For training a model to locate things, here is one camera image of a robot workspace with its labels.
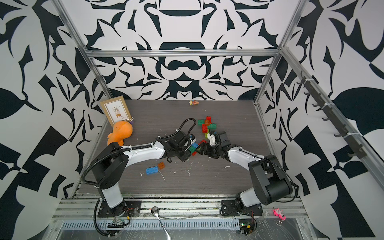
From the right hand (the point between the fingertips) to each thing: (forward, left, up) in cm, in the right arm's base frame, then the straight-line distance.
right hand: (200, 149), depth 90 cm
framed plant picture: (+26, +56, +6) cm, 62 cm away
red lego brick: (+16, -4, -3) cm, 17 cm away
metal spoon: (-31, +23, -5) cm, 39 cm away
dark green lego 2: (-1, +5, +3) cm, 6 cm away
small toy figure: (+40, +3, -2) cm, 40 cm away
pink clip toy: (-32, -36, -4) cm, 48 cm away
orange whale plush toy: (+12, +49, +3) cm, 50 cm away
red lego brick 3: (+24, -7, -1) cm, 25 cm away
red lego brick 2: (-1, +4, -3) cm, 5 cm away
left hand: (0, +7, -1) cm, 7 cm away
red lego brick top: (+7, -2, -3) cm, 8 cm away
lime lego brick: (+13, -5, -4) cm, 15 cm away
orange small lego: (-9, +22, -3) cm, 24 cm away
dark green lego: (+17, -9, -2) cm, 20 cm away
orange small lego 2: (+19, -5, 0) cm, 20 cm away
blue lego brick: (-11, +27, -3) cm, 30 cm away
